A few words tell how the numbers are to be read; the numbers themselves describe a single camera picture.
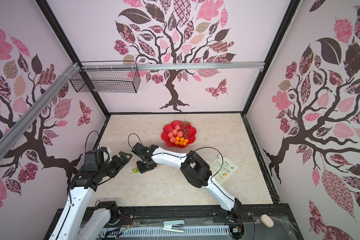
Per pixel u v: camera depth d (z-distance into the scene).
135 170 0.88
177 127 1.07
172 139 1.01
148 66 0.93
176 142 1.00
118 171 0.74
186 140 1.00
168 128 1.07
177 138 1.03
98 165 0.58
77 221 0.44
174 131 1.06
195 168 0.57
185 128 1.06
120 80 0.80
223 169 0.90
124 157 0.70
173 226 0.70
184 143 0.98
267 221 0.70
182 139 1.01
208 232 0.70
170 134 1.03
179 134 1.04
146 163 0.66
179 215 0.76
